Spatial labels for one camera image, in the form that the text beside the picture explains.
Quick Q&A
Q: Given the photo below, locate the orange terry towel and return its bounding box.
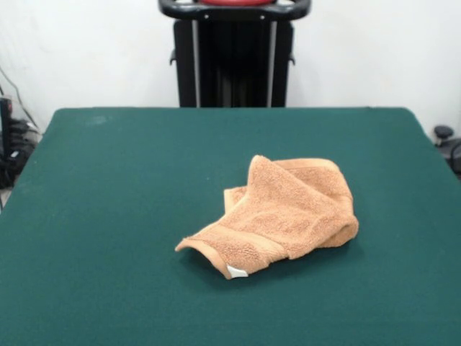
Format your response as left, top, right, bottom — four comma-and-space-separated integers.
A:
174, 154, 360, 280

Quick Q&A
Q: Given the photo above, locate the dark green table cloth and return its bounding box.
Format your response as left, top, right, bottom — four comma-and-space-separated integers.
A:
0, 106, 461, 346

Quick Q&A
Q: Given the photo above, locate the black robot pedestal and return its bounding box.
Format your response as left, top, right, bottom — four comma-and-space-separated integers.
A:
157, 0, 310, 108

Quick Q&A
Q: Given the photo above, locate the black equipment with cables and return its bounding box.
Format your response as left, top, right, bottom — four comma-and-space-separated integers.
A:
0, 66, 43, 210

